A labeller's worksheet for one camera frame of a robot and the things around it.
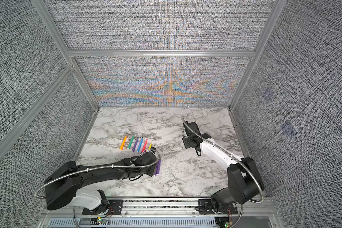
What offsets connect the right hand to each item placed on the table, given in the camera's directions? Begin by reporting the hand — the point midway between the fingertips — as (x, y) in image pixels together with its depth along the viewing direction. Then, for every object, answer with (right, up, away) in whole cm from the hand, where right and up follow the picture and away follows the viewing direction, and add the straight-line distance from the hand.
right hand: (189, 136), depth 89 cm
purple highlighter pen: (-36, -8, +8) cm, 38 cm away
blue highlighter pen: (-33, -8, +7) cm, 35 cm away
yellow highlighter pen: (-25, -6, +8) cm, 27 cm away
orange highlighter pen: (-44, -6, +9) cm, 46 cm away
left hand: (-21, -16, -4) cm, 27 cm away
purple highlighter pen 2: (-19, -18, -3) cm, 26 cm away
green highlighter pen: (-39, -5, +9) cm, 40 cm away
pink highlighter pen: (-30, -8, +7) cm, 31 cm away
